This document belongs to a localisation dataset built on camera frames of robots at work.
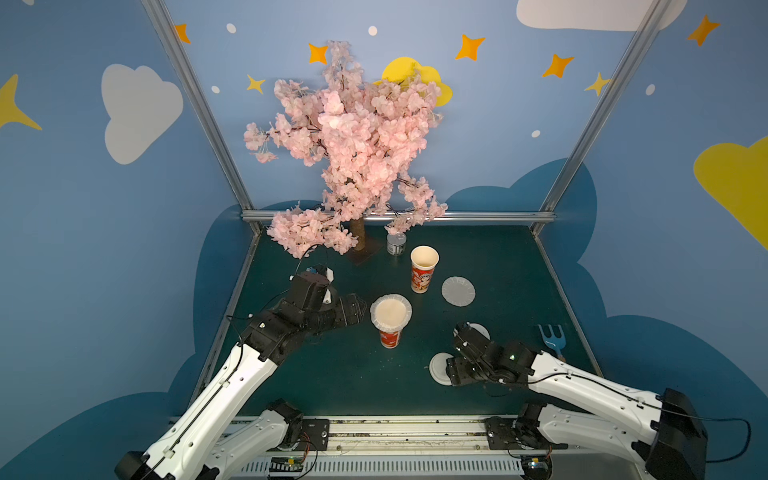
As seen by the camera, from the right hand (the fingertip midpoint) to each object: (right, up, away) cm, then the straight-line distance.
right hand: (462, 364), depth 81 cm
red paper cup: (-20, +6, +2) cm, 21 cm away
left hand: (-29, +18, -9) cm, 35 cm away
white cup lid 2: (+9, +7, +12) cm, 17 cm away
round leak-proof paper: (-20, +15, -2) cm, 25 cm away
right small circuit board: (+17, -23, -8) cm, 29 cm away
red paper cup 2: (-9, +29, +15) cm, 33 cm away
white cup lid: (-6, -2, +4) cm, 8 cm away
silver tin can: (-17, +35, +30) cm, 49 cm away
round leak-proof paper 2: (+5, +17, +23) cm, 30 cm away
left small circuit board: (-46, -22, -8) cm, 51 cm away
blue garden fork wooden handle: (+31, +4, +8) cm, 32 cm away
